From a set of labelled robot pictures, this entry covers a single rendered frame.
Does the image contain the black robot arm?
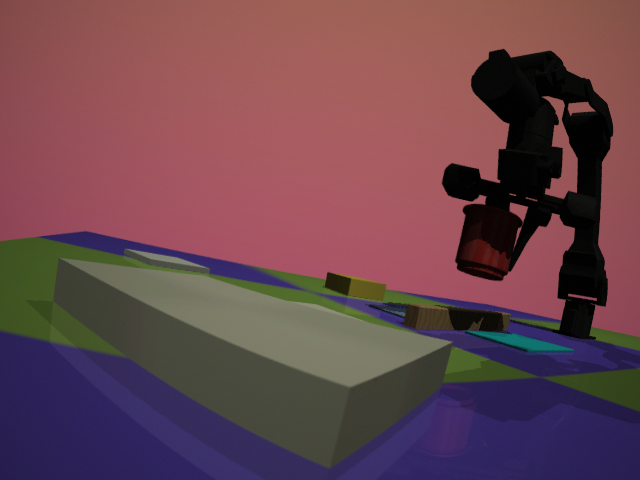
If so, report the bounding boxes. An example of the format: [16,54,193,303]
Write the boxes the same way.
[471,49,613,340]

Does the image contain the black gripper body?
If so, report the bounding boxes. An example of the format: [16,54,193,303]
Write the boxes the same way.
[442,131,599,230]

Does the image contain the olive yellow rectangular block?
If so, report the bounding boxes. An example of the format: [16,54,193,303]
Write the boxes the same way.
[325,272,387,301]

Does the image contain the dark red cup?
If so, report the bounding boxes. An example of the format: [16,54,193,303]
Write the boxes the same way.
[455,204,523,281]

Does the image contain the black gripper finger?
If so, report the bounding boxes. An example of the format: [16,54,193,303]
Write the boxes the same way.
[508,207,552,272]
[485,197,510,212]

